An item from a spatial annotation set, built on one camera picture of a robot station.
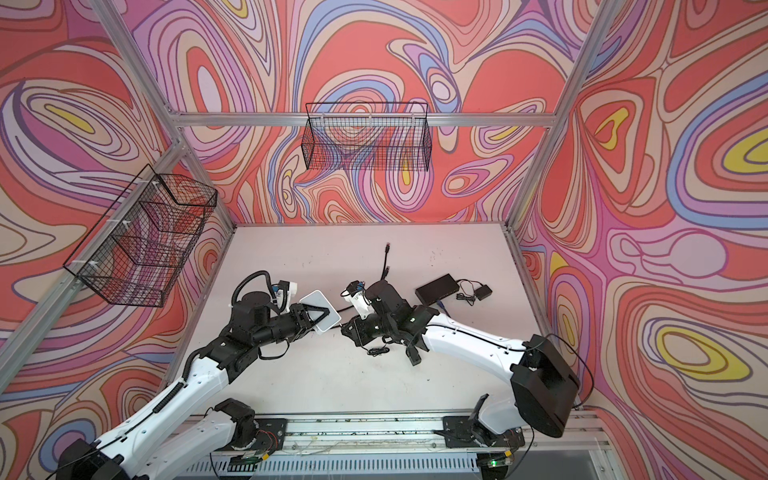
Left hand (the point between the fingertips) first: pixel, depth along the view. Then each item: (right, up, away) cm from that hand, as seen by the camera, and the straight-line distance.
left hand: (331, 313), depth 75 cm
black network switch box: (+32, +3, +27) cm, 42 cm away
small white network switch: (-4, +3, +2) cm, 5 cm away
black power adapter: (+22, -14, +9) cm, 28 cm away
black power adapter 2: (+46, +2, +23) cm, 52 cm away
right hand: (+4, -7, +1) cm, 8 cm away
